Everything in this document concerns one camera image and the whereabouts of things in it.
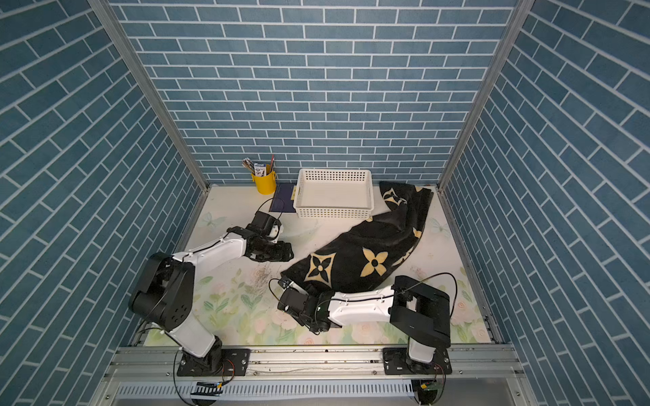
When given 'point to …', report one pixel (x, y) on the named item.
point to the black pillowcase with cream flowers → (367, 256)
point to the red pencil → (272, 163)
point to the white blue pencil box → (260, 169)
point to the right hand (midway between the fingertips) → (300, 301)
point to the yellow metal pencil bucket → (266, 184)
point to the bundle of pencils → (246, 162)
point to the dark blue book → (282, 200)
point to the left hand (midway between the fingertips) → (290, 256)
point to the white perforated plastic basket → (333, 194)
